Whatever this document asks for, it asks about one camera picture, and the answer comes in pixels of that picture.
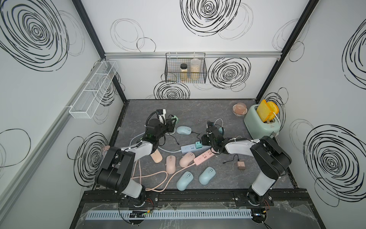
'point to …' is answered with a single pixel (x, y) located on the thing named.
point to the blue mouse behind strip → (184, 130)
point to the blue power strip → (192, 148)
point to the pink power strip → (201, 158)
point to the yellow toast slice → (267, 110)
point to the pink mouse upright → (170, 164)
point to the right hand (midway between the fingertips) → (202, 138)
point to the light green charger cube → (177, 120)
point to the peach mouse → (157, 156)
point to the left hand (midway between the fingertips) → (175, 119)
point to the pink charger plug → (241, 165)
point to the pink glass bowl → (239, 109)
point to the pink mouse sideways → (187, 158)
